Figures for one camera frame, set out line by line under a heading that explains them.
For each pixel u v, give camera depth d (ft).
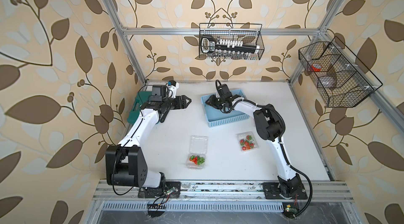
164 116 3.31
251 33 2.99
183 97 2.48
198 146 2.89
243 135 2.99
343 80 2.38
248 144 2.91
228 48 2.71
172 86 2.48
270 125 2.03
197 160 2.69
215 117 3.18
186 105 2.52
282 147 2.04
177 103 2.45
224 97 2.78
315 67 2.65
